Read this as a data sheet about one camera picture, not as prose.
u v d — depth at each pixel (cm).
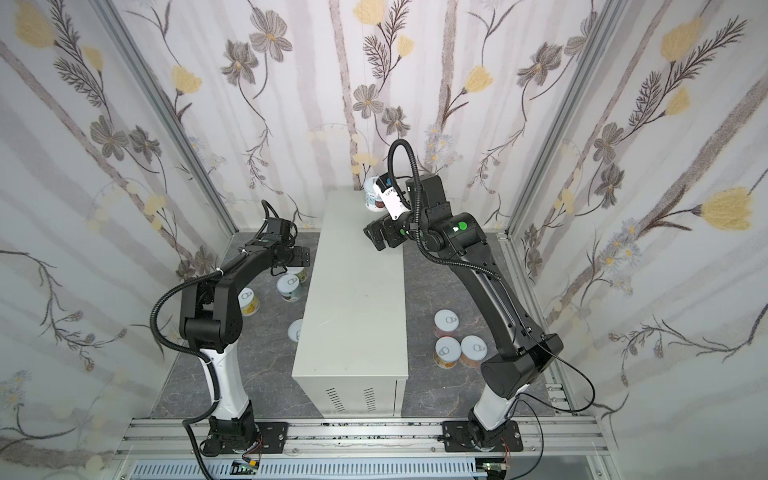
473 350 84
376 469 70
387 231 61
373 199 75
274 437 74
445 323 89
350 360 53
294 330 88
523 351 42
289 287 98
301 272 101
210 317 54
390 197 60
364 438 75
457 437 74
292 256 90
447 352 84
